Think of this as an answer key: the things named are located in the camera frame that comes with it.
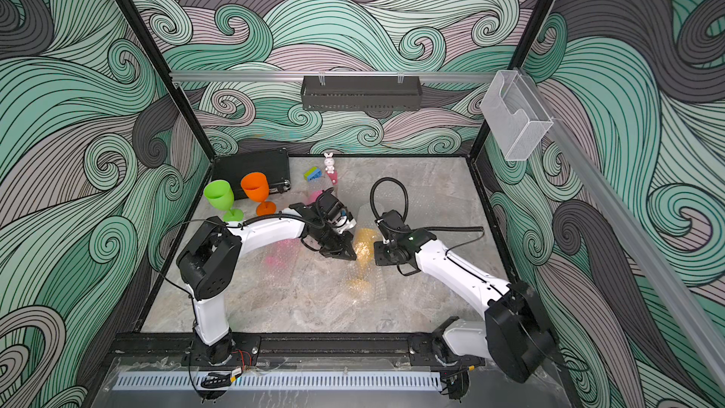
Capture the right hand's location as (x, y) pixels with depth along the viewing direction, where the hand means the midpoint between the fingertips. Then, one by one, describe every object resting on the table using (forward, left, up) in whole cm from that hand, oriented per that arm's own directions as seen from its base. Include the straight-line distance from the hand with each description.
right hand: (379, 256), depth 84 cm
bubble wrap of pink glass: (-6, +31, +1) cm, 32 cm away
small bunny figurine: (+40, +18, 0) cm, 44 cm away
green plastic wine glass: (+18, +51, +9) cm, 54 cm away
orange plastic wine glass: (+22, +41, +8) cm, 47 cm away
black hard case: (+46, +62, -9) cm, 77 cm away
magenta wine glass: (+22, +23, 0) cm, 31 cm away
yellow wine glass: (+4, +4, +2) cm, 6 cm away
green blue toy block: (+38, +25, -4) cm, 45 cm away
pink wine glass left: (+1, +30, 0) cm, 30 cm away
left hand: (0, +7, +1) cm, 7 cm away
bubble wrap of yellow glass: (+14, +3, +1) cm, 14 cm away
